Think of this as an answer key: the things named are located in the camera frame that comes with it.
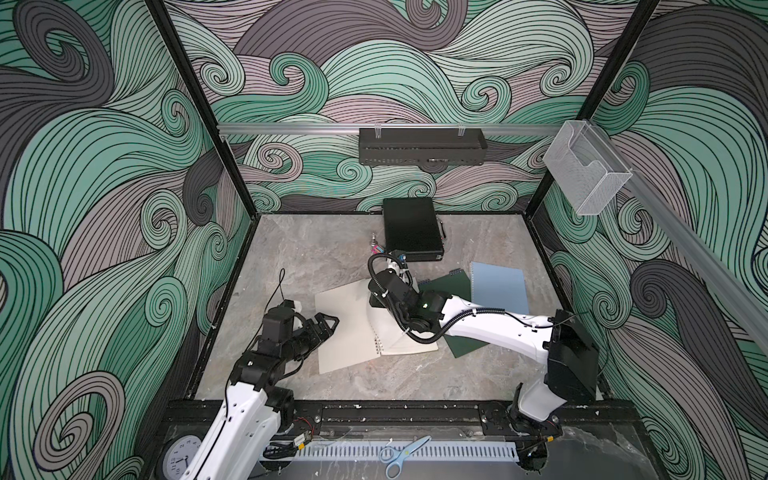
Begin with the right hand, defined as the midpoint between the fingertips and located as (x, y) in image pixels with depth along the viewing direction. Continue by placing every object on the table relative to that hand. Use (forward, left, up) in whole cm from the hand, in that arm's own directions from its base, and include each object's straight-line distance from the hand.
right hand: (371, 287), depth 79 cm
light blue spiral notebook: (+10, -42, -17) cm, 46 cm away
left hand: (-8, +11, -5) cm, 15 cm away
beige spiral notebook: (-6, +7, -13) cm, 16 cm away
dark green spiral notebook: (+11, -29, -17) cm, 35 cm away
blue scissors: (-36, -5, -16) cm, 40 cm away
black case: (+35, -15, -16) cm, 42 cm away
